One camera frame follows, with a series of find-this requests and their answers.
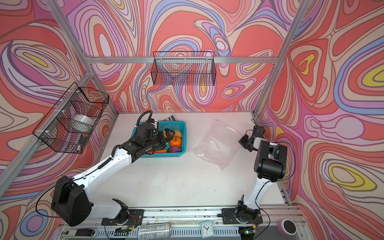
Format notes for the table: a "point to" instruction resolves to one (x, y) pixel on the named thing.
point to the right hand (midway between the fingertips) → (241, 143)
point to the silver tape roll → (81, 123)
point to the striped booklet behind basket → (170, 118)
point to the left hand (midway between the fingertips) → (171, 133)
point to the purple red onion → (175, 149)
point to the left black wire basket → (68, 127)
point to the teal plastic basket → (175, 125)
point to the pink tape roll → (287, 227)
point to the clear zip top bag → (219, 145)
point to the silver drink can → (154, 231)
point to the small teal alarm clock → (207, 229)
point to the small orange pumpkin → (176, 141)
